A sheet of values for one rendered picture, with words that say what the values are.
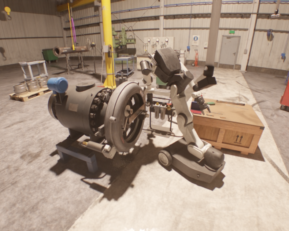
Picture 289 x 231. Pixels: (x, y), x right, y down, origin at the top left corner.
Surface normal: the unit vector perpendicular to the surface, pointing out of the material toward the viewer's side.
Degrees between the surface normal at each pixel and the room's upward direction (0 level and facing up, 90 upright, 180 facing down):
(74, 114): 76
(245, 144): 90
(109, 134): 89
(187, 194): 0
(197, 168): 0
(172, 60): 55
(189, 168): 90
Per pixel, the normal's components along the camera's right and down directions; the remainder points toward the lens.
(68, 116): -0.37, 0.33
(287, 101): -0.85, 0.23
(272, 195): 0.00, -0.90
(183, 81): -0.53, 0.58
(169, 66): 0.34, -0.19
